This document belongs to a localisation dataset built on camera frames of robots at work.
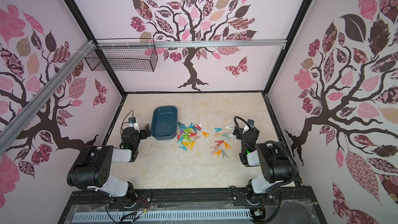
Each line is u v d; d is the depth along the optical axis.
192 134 0.97
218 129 0.98
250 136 0.76
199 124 1.00
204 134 0.97
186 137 0.95
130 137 0.72
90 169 0.45
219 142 0.92
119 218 0.70
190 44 0.92
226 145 0.92
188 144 0.92
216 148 0.90
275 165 0.46
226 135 0.95
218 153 0.89
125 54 0.95
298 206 0.71
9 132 0.50
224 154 0.88
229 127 1.00
